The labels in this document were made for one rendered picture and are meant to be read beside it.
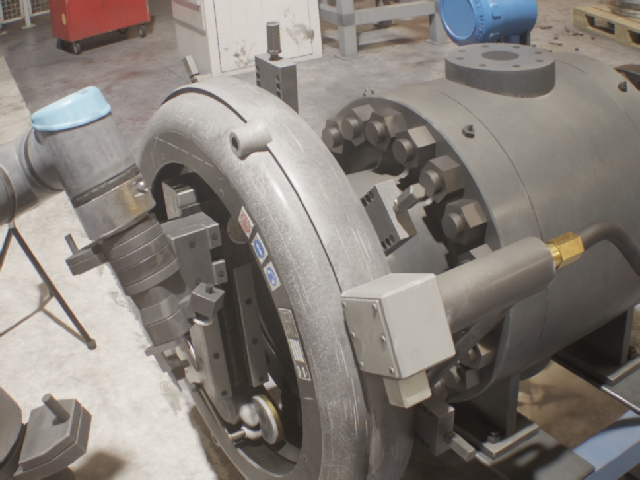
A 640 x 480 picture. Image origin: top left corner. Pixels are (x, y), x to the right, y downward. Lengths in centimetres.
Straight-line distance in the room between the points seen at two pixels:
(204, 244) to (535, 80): 64
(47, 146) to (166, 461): 123
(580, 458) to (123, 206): 100
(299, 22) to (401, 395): 441
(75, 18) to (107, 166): 560
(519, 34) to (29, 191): 118
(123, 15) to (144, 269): 577
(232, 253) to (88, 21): 530
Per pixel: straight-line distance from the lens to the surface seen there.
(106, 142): 96
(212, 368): 144
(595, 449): 165
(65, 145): 95
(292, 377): 152
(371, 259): 108
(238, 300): 141
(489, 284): 107
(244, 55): 520
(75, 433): 63
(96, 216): 96
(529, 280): 111
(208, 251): 127
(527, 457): 160
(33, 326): 275
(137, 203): 96
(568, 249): 119
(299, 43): 533
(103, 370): 245
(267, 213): 109
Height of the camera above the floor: 131
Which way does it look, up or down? 26 degrees down
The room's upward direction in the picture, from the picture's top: 6 degrees counter-clockwise
